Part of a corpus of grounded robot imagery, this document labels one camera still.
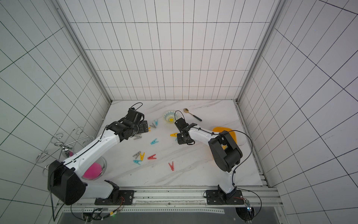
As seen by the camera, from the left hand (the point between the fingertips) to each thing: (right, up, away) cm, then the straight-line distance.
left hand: (137, 129), depth 83 cm
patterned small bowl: (+18, +7, +24) cm, 31 cm away
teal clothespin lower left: (-1, -21, +2) cm, 21 cm away
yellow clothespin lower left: (+1, -18, +5) cm, 19 cm away
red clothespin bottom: (+21, -23, 0) cm, 31 cm away
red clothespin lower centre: (+8, -19, +4) cm, 21 cm away
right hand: (+25, -10, +11) cm, 29 cm away
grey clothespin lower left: (-2, -17, +5) cm, 18 cm away
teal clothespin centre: (+8, -10, +12) cm, 17 cm away
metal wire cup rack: (-26, -5, -22) cm, 35 cm away
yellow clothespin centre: (+22, -6, +15) cm, 27 cm away
